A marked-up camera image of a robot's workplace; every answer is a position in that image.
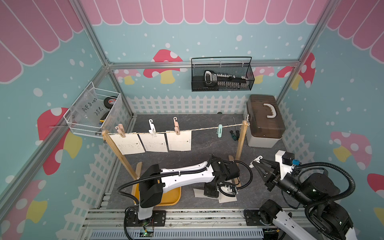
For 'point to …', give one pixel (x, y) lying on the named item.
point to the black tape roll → (108, 102)
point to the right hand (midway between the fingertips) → (255, 161)
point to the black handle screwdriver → (237, 132)
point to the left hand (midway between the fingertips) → (207, 190)
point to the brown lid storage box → (266, 125)
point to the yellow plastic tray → (171, 198)
